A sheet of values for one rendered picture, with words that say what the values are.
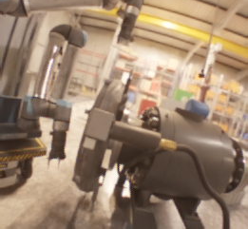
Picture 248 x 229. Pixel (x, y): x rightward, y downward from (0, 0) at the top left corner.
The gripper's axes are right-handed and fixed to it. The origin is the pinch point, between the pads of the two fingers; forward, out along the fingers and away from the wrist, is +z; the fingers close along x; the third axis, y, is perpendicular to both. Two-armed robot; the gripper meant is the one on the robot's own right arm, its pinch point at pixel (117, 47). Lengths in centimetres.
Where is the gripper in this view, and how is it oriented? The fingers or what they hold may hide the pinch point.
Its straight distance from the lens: 79.6
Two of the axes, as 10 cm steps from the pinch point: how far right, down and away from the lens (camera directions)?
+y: 6.9, 1.1, 7.2
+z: -2.9, 9.5, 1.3
